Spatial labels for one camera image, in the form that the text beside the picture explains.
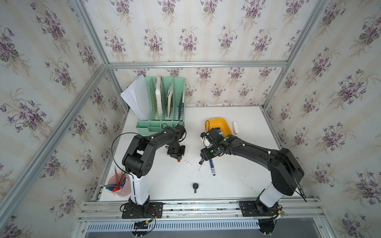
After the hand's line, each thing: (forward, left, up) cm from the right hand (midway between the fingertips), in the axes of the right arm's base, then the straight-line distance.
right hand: (206, 154), depth 86 cm
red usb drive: (-2, +17, -6) cm, 18 cm away
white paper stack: (+33, +45, +17) cm, 58 cm away
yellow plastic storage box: (+27, -12, -4) cm, 30 cm away
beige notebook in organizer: (+37, +25, +15) cm, 46 cm away
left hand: (0, +15, -6) cm, 16 cm away
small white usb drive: (-3, +11, -6) cm, 13 cm away
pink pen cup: (-18, +46, 0) cm, 50 cm away
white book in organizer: (+32, +31, +17) cm, 48 cm away
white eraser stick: (+23, -22, -4) cm, 32 cm away
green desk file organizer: (+34, +26, +12) cm, 44 cm away
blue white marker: (-7, -3, -5) cm, 9 cm away
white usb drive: (-6, +3, -7) cm, 10 cm away
